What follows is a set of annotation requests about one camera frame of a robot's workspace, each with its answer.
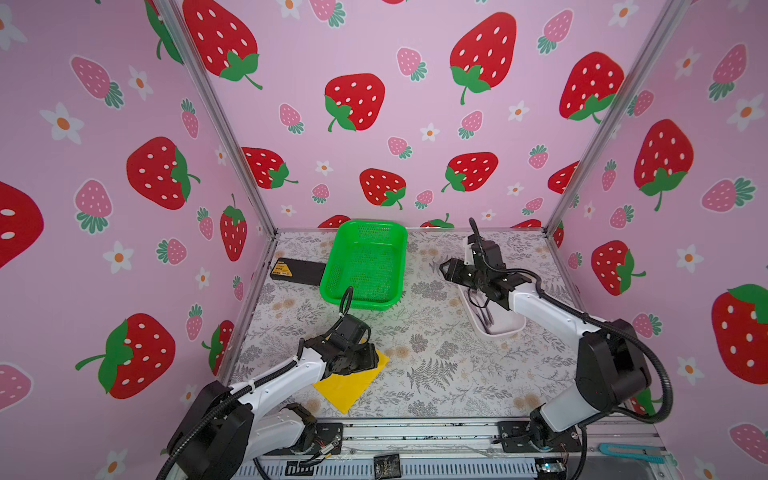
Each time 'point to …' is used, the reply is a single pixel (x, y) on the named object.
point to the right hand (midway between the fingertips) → (443, 267)
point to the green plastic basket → (371, 258)
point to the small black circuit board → (387, 466)
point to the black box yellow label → (299, 271)
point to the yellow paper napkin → (348, 390)
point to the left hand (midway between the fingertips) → (374, 360)
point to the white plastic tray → (491, 320)
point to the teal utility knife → (655, 454)
